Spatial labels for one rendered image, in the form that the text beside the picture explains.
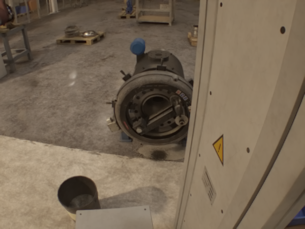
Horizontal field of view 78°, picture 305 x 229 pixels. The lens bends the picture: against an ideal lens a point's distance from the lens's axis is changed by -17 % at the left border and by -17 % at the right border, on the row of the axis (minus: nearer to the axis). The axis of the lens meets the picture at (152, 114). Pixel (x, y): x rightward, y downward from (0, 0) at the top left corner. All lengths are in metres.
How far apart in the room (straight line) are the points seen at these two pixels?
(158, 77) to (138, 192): 1.04
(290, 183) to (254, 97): 0.12
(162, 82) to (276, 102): 1.54
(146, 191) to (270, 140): 1.89
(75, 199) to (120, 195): 0.41
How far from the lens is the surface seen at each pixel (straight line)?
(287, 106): 0.24
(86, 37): 6.29
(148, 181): 2.18
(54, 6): 13.66
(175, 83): 1.77
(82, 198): 1.99
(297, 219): 1.55
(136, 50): 2.43
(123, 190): 2.13
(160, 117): 1.91
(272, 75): 0.26
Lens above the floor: 1.73
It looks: 36 degrees down
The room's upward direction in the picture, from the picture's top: straight up
